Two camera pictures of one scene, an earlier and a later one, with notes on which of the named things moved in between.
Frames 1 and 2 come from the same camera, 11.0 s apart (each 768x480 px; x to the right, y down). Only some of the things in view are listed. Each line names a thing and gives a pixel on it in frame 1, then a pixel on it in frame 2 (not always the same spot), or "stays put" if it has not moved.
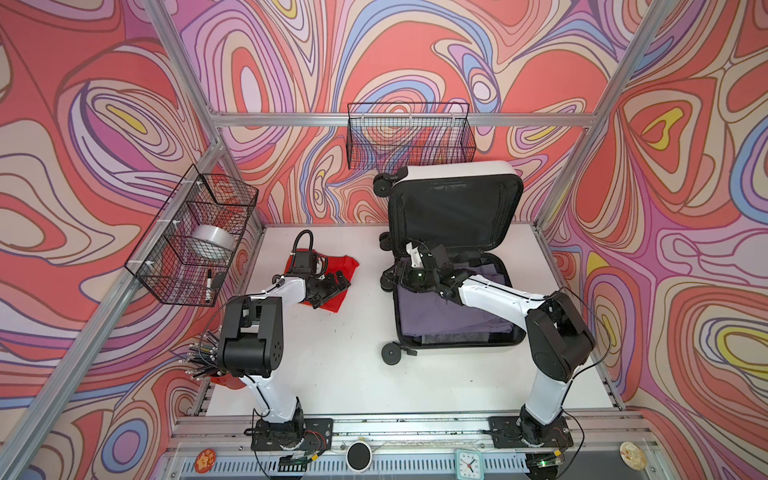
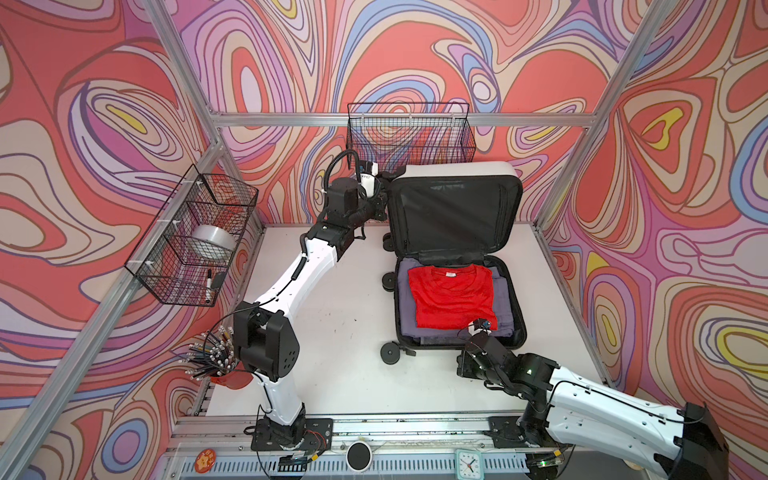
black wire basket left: [188, 251] stays put
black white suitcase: [471, 210] stays put
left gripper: [333, 288] -> [380, 205]
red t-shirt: [322, 265] -> [450, 297]
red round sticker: [205, 460] stays put
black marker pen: [208, 285] stays put
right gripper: [403, 279] -> [463, 361]
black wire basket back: [403, 135] stays put
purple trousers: [421, 314] stays put
